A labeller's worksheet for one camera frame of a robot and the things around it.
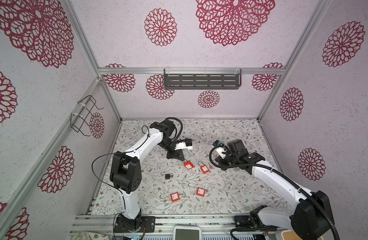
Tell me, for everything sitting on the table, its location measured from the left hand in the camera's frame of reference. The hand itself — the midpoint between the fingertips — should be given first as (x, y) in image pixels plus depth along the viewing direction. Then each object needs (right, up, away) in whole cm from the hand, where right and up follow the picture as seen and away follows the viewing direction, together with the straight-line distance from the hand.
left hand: (180, 159), depth 82 cm
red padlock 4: (-3, -20, -1) cm, 21 cm away
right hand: (+21, +2, +1) cm, 21 cm away
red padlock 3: (+11, -18, +1) cm, 21 cm away
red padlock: (+4, -3, -1) cm, 5 cm away
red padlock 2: (+15, -7, +10) cm, 19 cm away
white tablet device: (+3, -31, -14) cm, 34 cm away
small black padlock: (-8, -11, +8) cm, 16 cm away
